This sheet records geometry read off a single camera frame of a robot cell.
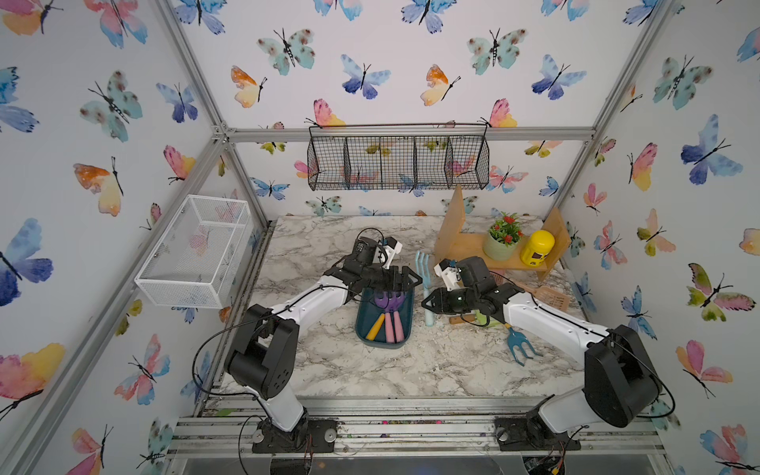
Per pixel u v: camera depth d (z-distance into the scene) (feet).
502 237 2.99
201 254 2.78
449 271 2.59
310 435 2.38
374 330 2.98
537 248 2.99
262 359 1.50
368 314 3.08
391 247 2.59
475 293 2.16
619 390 1.40
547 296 3.28
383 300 3.15
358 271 2.29
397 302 3.15
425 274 2.53
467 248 3.53
